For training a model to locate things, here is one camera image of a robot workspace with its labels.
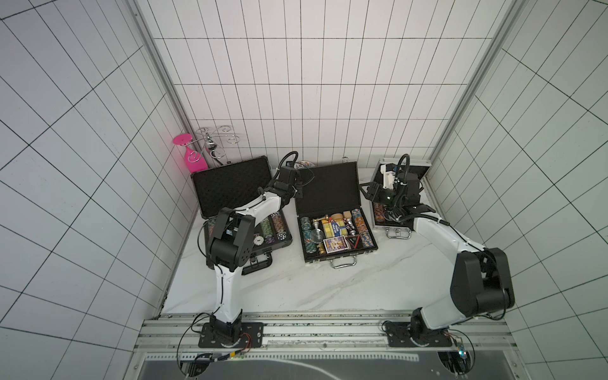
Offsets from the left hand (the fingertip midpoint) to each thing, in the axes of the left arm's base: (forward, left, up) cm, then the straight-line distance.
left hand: (296, 188), depth 101 cm
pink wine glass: (+11, +46, +6) cm, 48 cm away
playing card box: (-24, -16, -5) cm, 29 cm away
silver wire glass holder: (+8, +35, +18) cm, 40 cm away
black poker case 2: (+1, +26, +1) cm, 26 cm away
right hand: (-7, -27, +12) cm, 30 cm away
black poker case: (-18, -16, -5) cm, 24 cm away
